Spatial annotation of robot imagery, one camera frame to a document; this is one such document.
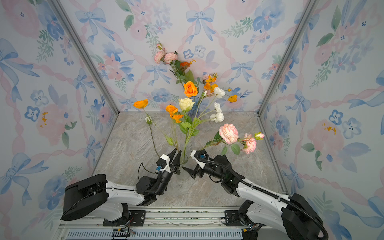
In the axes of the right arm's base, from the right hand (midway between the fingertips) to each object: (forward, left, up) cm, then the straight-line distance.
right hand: (189, 157), depth 75 cm
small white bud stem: (+38, +32, -15) cm, 52 cm away
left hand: (-1, +5, +9) cm, 10 cm away
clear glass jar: (0, +2, 0) cm, 2 cm away
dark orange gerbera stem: (+48, +2, +15) cm, 51 cm away
